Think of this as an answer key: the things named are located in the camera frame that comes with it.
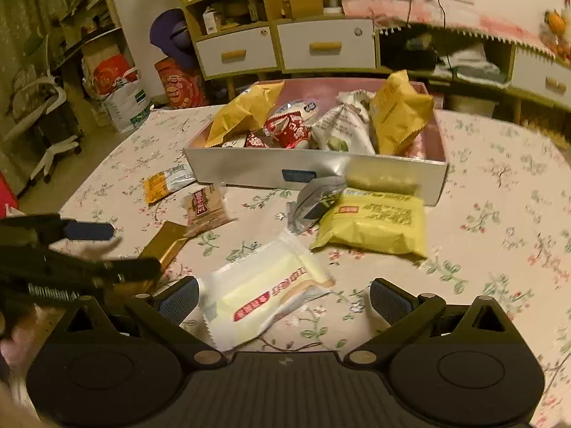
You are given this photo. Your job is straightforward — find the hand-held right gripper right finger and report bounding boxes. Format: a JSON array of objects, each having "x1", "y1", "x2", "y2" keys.
[{"x1": 345, "y1": 277, "x2": 518, "y2": 364}]

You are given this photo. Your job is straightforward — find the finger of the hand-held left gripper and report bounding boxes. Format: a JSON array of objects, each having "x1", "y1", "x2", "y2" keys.
[
  {"x1": 0, "y1": 214, "x2": 116, "y2": 250},
  {"x1": 0, "y1": 254, "x2": 162, "y2": 284}
]

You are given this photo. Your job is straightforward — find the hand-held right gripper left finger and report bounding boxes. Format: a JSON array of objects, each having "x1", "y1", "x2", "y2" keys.
[{"x1": 60, "y1": 276, "x2": 226, "y2": 363}]

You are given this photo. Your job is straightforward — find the gold snack packet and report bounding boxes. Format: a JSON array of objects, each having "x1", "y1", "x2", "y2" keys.
[{"x1": 136, "y1": 220, "x2": 190, "y2": 272}]

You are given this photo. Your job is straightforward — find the yellow-green snack packet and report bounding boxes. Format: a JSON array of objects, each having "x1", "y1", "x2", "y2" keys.
[{"x1": 310, "y1": 187, "x2": 429, "y2": 259}]

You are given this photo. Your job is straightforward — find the cream packet with red label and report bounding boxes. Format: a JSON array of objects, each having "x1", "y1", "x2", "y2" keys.
[{"x1": 198, "y1": 236, "x2": 335, "y2": 351}]

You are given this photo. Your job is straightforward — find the small orange snack packet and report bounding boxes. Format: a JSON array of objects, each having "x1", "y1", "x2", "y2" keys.
[{"x1": 143, "y1": 165, "x2": 197, "y2": 206}]

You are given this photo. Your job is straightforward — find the clear packet of brown biscuit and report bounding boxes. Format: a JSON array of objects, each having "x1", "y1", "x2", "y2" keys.
[{"x1": 184, "y1": 185, "x2": 237, "y2": 237}]

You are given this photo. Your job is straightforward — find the silver grey snack packet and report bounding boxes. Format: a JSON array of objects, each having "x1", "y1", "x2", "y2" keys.
[{"x1": 285, "y1": 176, "x2": 349, "y2": 235}]

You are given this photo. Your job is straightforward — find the silver box with pink inside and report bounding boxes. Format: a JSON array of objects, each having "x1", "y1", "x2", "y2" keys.
[{"x1": 183, "y1": 78, "x2": 448, "y2": 207}]

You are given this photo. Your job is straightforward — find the small red snack packet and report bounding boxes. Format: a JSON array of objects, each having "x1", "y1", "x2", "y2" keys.
[{"x1": 244, "y1": 131, "x2": 273, "y2": 148}]

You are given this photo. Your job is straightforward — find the white triangular snack packet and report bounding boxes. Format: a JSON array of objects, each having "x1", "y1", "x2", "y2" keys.
[{"x1": 311, "y1": 90, "x2": 378, "y2": 154}]

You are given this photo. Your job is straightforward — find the yellow snack packet zigzag edge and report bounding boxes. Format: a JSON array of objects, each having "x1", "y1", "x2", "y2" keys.
[{"x1": 369, "y1": 70, "x2": 435, "y2": 156}]

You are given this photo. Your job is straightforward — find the large yellow snack packet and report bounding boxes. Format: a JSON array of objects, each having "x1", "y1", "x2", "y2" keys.
[{"x1": 204, "y1": 81, "x2": 286, "y2": 148}]

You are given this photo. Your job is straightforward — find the red and white snack packet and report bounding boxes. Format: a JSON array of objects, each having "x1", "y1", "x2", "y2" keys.
[{"x1": 263, "y1": 113, "x2": 313, "y2": 150}]

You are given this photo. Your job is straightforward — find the long white blue-print packet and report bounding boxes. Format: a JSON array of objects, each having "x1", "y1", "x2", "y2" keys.
[{"x1": 272, "y1": 100, "x2": 318, "y2": 122}]

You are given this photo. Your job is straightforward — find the floral tablecloth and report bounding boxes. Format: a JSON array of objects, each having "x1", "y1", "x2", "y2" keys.
[{"x1": 58, "y1": 105, "x2": 571, "y2": 428}]

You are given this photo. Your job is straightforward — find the white office chair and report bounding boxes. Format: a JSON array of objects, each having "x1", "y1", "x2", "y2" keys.
[{"x1": 0, "y1": 31, "x2": 85, "y2": 198}]

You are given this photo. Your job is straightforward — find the white shopping bag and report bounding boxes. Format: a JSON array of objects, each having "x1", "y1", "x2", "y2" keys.
[{"x1": 100, "y1": 69, "x2": 153, "y2": 133}]

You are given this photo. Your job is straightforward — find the red printed bag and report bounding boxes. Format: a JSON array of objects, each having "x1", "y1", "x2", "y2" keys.
[{"x1": 82, "y1": 53, "x2": 135, "y2": 97}]

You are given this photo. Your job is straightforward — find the orange printed bag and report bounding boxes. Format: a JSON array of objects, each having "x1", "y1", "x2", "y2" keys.
[{"x1": 155, "y1": 57, "x2": 208, "y2": 109}]

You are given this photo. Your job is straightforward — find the purple hat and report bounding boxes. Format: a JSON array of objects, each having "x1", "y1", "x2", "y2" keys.
[{"x1": 149, "y1": 8, "x2": 197, "y2": 70}]

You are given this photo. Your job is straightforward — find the pile of folded papers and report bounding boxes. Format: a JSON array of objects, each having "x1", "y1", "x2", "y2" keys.
[{"x1": 435, "y1": 49, "x2": 501, "y2": 83}]

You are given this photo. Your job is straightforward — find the white drawer cabinet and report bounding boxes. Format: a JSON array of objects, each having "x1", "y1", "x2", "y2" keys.
[{"x1": 375, "y1": 22, "x2": 571, "y2": 122}]

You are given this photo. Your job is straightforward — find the wooden cabinet with white drawers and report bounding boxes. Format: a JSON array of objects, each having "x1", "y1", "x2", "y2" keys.
[{"x1": 172, "y1": 0, "x2": 380, "y2": 95}]

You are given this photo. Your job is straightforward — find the pink fringed cloth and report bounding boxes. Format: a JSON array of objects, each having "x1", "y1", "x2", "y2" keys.
[{"x1": 343, "y1": 0, "x2": 571, "y2": 64}]

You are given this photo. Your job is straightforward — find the yellow cardboard box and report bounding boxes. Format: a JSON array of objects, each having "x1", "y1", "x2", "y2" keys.
[{"x1": 290, "y1": 0, "x2": 324, "y2": 21}]

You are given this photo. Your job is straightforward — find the orange fruit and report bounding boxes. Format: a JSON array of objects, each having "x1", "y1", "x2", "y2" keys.
[{"x1": 542, "y1": 9, "x2": 571, "y2": 36}]

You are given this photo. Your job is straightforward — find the white drawer with wooden handle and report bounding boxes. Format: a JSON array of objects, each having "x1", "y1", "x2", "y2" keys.
[
  {"x1": 511, "y1": 49, "x2": 571, "y2": 108},
  {"x1": 195, "y1": 24, "x2": 278, "y2": 80},
  {"x1": 277, "y1": 18, "x2": 376, "y2": 72}
]

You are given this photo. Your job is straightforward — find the black cable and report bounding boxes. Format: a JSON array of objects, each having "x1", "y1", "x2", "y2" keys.
[{"x1": 404, "y1": 0, "x2": 456, "y2": 72}]

